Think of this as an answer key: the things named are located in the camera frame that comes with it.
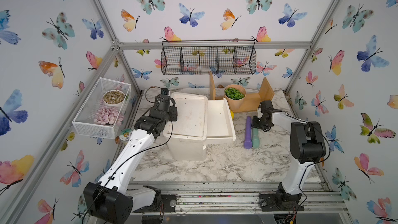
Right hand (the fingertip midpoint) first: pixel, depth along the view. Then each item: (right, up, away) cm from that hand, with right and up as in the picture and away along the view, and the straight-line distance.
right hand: (256, 123), depth 100 cm
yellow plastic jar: (-16, +6, -7) cm, 19 cm away
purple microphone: (-8, -11, -9) cm, 17 cm away
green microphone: (-4, -9, -9) cm, 13 cm away
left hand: (-49, +10, -22) cm, 55 cm away
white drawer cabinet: (-41, -3, -32) cm, 52 cm away
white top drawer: (-24, -2, -10) cm, 26 cm away
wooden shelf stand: (-2, +14, +4) cm, 15 cm away
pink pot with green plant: (-15, +18, -8) cm, 25 cm away
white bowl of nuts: (-75, +15, -28) cm, 82 cm away
